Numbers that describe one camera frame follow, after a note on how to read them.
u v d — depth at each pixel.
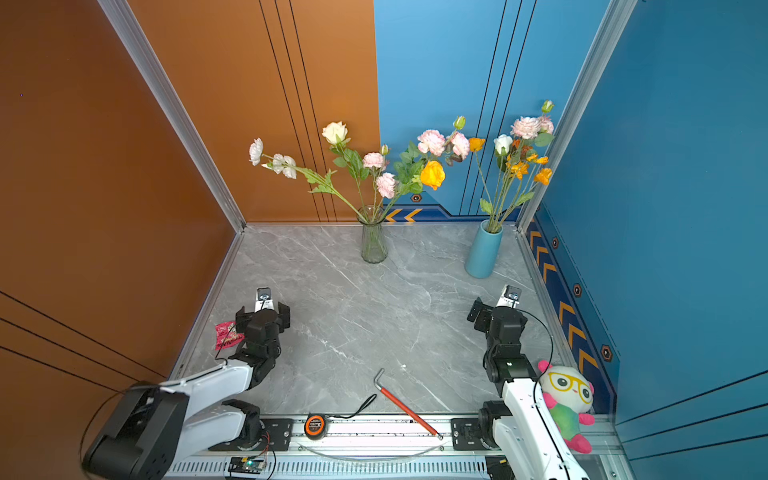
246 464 0.71
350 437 0.76
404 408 0.77
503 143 0.85
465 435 0.72
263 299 0.74
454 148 0.77
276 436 0.74
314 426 0.72
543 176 0.83
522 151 0.81
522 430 0.47
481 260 1.01
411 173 0.81
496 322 0.62
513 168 0.85
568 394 0.73
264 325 0.67
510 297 0.69
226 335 0.89
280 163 0.83
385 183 0.87
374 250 1.06
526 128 0.77
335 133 0.85
